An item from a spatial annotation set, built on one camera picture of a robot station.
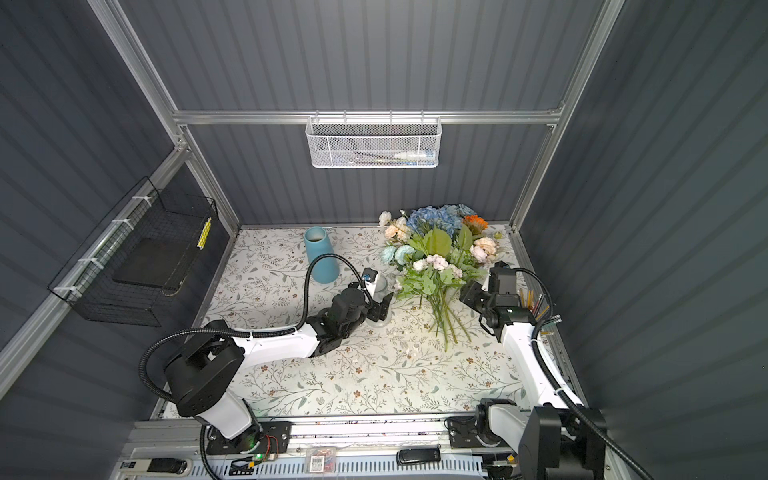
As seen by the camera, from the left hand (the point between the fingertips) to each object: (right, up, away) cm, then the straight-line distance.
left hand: (382, 288), depth 85 cm
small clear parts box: (-14, -38, -17) cm, 44 cm away
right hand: (+26, -1, 0) cm, 26 cm away
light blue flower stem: (+2, +10, +20) cm, 22 cm away
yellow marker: (-50, +16, -3) cm, 52 cm away
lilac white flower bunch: (+18, +7, +10) cm, 22 cm away
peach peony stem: (+34, +12, +15) cm, 39 cm away
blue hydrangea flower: (+23, +24, +23) cm, 40 cm away
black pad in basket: (-59, +8, -9) cm, 60 cm away
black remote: (+9, -37, -17) cm, 41 cm away
